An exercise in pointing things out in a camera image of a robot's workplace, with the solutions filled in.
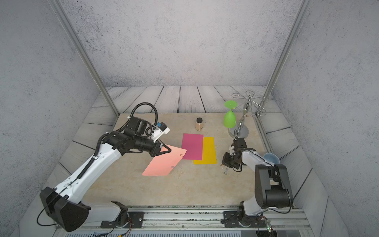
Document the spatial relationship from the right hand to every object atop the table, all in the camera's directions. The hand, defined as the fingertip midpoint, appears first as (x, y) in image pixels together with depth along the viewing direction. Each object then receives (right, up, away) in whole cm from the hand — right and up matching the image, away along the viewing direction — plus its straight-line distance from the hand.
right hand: (225, 162), depth 91 cm
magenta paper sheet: (-19, +9, +12) cm, 24 cm away
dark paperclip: (-25, +8, -17) cm, 31 cm away
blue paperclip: (-30, +1, -13) cm, 33 cm away
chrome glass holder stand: (+14, +36, -4) cm, 39 cm away
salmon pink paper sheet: (-33, +4, -21) cm, 40 cm away
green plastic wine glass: (+4, +26, +3) cm, 27 cm away
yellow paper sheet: (-9, +2, +8) cm, 12 cm away
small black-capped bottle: (-15, +23, +14) cm, 31 cm away
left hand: (-29, +11, -21) cm, 38 cm away
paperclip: (-1, -6, -2) cm, 6 cm away
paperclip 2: (+1, -5, 0) cm, 5 cm away
